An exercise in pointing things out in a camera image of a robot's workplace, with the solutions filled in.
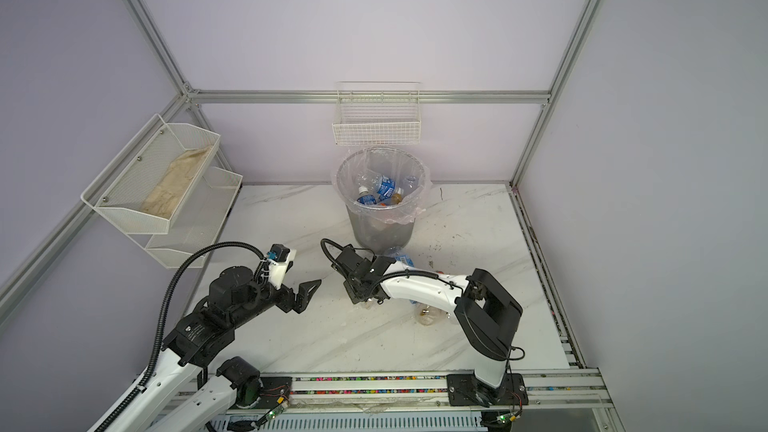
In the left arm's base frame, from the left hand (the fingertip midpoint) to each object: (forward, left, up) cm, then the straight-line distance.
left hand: (302, 275), depth 72 cm
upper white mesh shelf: (+20, +43, +10) cm, 48 cm away
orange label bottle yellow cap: (+31, -24, -5) cm, 40 cm away
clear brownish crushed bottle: (-2, -33, -20) cm, 38 cm away
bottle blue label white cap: (+29, -13, -3) cm, 32 cm away
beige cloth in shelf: (+17, +37, +9) cm, 41 cm away
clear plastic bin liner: (+38, -14, +2) cm, 40 cm away
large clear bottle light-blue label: (+18, -25, -19) cm, 36 cm away
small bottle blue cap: (-2, -16, -13) cm, 20 cm away
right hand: (+4, -12, -14) cm, 19 cm away
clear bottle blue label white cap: (+31, -20, -2) cm, 37 cm away
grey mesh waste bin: (+22, -17, -15) cm, 32 cm away
